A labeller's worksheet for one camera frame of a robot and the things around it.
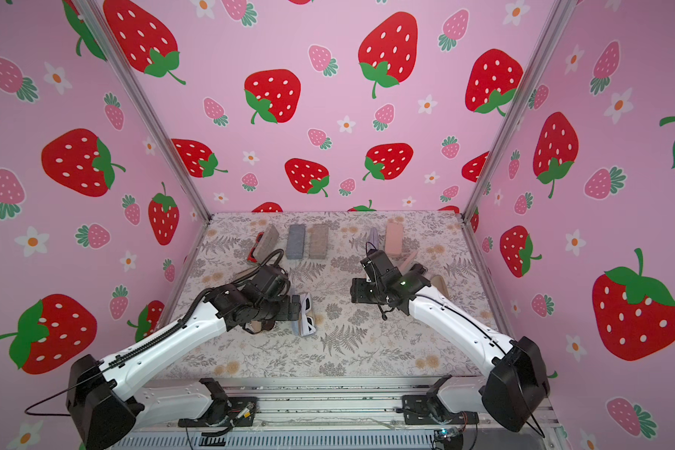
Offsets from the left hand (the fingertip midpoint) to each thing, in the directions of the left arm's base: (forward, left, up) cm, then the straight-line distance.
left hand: (291, 306), depth 80 cm
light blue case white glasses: (-2, -3, -10) cm, 11 cm away
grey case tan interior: (+34, -26, -8) cm, 44 cm away
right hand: (+5, -22, +2) cm, 23 cm away
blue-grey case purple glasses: (+34, +5, -11) cm, 36 cm away
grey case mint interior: (+34, -4, -10) cm, 36 cm away
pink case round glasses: (+39, -35, -13) cm, 54 cm away
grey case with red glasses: (+29, +15, -6) cm, 34 cm away
